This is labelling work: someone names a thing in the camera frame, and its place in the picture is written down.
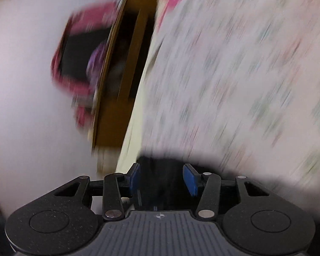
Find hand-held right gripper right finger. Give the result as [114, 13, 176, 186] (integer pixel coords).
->
[183, 164, 270, 219]

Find black pants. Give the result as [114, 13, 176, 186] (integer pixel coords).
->
[136, 149, 299, 211]

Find wooden desk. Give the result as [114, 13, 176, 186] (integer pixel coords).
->
[92, 0, 160, 150]

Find pink floral cloth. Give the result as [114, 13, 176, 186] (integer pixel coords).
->
[51, 1, 120, 127]

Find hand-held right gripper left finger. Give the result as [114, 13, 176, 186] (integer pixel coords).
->
[55, 163, 141, 220]

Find floral printed quilt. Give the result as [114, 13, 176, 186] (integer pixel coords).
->
[117, 0, 320, 214]

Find purple cloth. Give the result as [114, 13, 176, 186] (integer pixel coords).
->
[86, 44, 108, 86]

